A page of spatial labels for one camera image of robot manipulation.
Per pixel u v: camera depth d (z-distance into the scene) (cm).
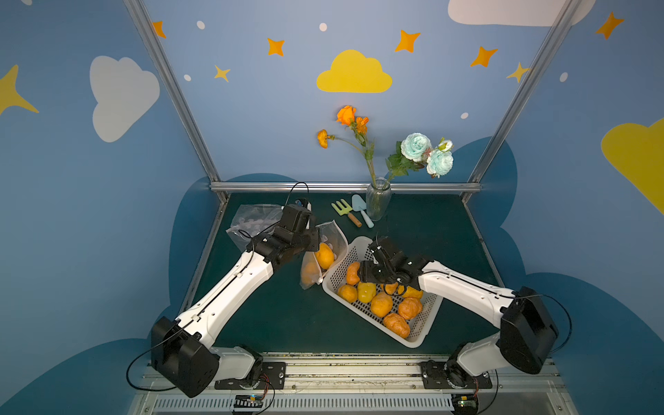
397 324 79
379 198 101
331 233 86
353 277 89
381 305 82
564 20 71
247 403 73
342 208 119
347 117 88
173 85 83
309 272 87
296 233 58
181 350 38
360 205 119
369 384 74
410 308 82
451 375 66
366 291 86
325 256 89
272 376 75
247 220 108
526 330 42
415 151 67
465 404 73
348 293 82
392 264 64
